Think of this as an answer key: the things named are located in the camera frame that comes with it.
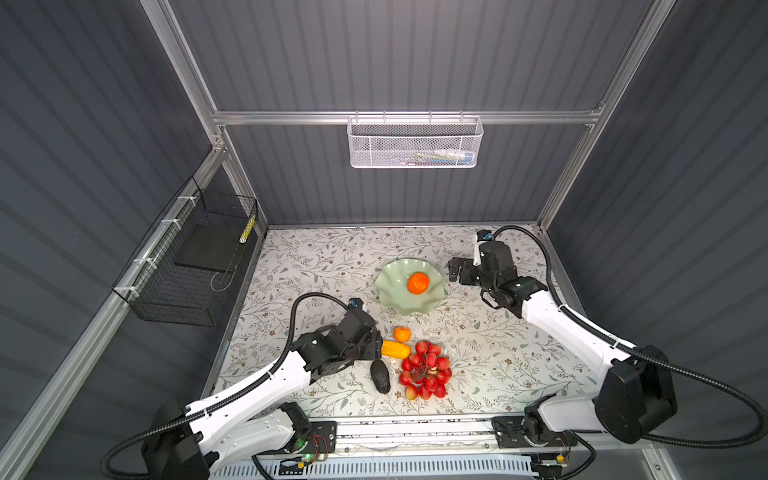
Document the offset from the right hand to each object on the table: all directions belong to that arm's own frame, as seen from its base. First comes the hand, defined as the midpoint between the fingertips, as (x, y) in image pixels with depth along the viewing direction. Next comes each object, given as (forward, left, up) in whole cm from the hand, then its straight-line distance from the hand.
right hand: (466, 265), depth 85 cm
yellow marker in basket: (+2, +61, +10) cm, 62 cm away
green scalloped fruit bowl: (+1, +21, -18) cm, 28 cm away
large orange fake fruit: (+3, +13, -13) cm, 19 cm away
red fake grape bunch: (-27, +13, -12) cm, 32 cm away
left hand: (-19, +26, -7) cm, 33 cm away
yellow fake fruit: (-18, +21, -16) cm, 32 cm away
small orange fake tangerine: (-14, +19, -15) cm, 28 cm away
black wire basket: (-9, +72, +11) cm, 74 cm away
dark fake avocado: (-27, +25, -14) cm, 39 cm away
